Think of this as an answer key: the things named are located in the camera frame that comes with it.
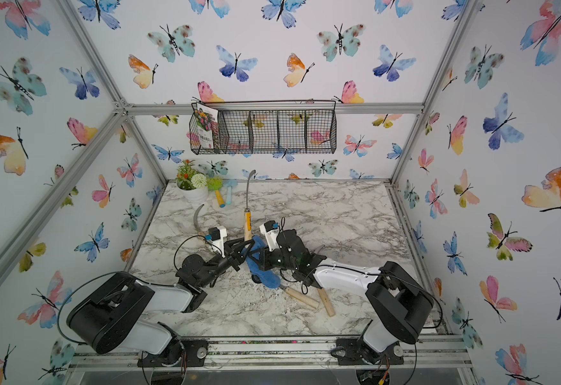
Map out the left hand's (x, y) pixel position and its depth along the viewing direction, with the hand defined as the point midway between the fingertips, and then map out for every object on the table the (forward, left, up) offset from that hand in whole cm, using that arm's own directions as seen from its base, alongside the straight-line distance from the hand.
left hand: (252, 239), depth 79 cm
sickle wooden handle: (+20, +28, -18) cm, 39 cm away
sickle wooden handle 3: (-13, -16, -18) cm, 27 cm away
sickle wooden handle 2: (+4, +1, +9) cm, 10 cm away
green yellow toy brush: (+42, +23, -17) cm, 51 cm away
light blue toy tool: (+43, +17, -17) cm, 49 cm away
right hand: (-4, +1, -2) cm, 4 cm away
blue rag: (-11, -5, -5) cm, 13 cm away
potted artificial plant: (+30, +28, -5) cm, 42 cm away
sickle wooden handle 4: (-15, -24, -17) cm, 33 cm away
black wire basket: (+43, -10, +14) cm, 46 cm away
